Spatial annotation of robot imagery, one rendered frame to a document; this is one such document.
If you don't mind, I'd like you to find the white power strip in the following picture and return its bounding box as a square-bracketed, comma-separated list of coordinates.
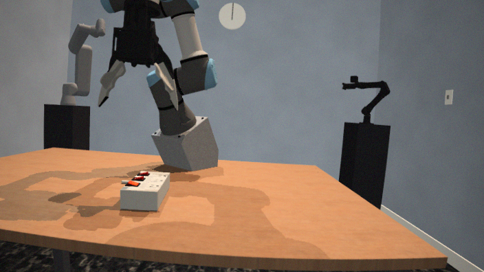
[120, 171, 170, 211]

